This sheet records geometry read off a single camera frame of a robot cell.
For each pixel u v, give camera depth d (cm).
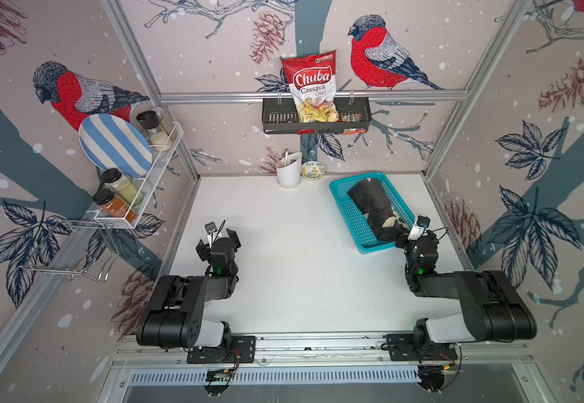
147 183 70
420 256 68
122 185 64
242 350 73
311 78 80
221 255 69
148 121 78
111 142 70
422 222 76
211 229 77
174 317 43
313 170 122
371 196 102
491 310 44
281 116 95
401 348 73
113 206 61
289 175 112
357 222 104
